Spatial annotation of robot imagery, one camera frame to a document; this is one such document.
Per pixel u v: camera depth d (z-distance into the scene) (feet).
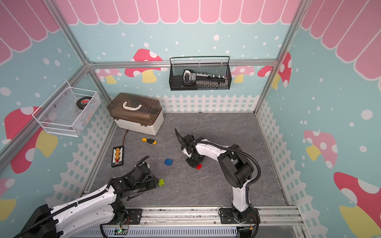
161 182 2.77
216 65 2.94
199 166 2.86
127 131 3.58
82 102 2.58
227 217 2.42
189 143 2.44
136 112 3.03
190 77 2.93
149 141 3.33
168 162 2.95
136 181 2.08
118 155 3.10
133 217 2.45
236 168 1.62
